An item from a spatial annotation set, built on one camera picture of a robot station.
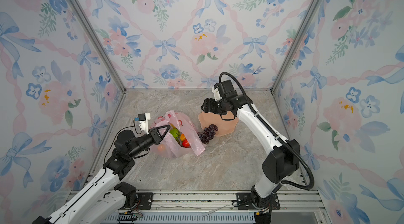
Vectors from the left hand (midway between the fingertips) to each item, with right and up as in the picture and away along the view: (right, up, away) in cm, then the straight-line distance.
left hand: (170, 126), depth 71 cm
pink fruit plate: (+29, -2, +29) cm, 41 cm away
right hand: (+17, +9, +9) cm, 21 cm away
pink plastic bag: (-2, -10, +4) cm, 11 cm away
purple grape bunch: (+18, -6, +18) cm, 26 cm away
